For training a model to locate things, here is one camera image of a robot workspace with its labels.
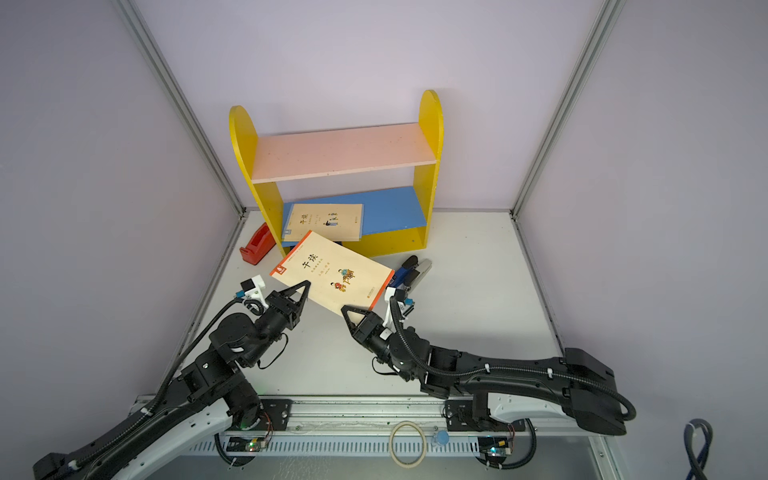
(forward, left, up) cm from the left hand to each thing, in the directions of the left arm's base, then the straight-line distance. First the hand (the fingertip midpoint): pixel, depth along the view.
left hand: (309, 284), depth 67 cm
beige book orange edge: (+4, -6, -2) cm, 7 cm away
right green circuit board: (-28, -45, -28) cm, 60 cm away
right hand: (-7, -7, -4) cm, 11 cm away
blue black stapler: (+19, -25, -24) cm, 40 cm away
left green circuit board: (-28, +17, -29) cm, 44 cm away
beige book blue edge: (+32, +1, -13) cm, 34 cm away
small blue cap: (-28, -30, -16) cm, 44 cm away
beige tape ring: (-28, -27, -28) cm, 48 cm away
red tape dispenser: (+30, +28, -23) cm, 47 cm away
